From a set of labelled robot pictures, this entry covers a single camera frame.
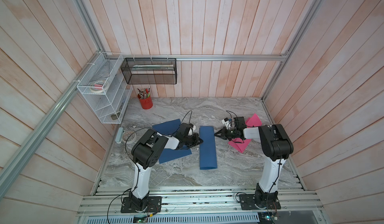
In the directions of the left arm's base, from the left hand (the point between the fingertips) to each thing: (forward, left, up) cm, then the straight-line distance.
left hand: (203, 143), depth 96 cm
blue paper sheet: (-12, -2, 0) cm, 12 cm away
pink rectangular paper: (-4, -22, +7) cm, 23 cm away
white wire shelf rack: (+6, +52, +29) cm, 59 cm away
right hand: (+7, -9, 0) cm, 11 cm away
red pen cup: (+29, +41, +12) cm, 51 cm away
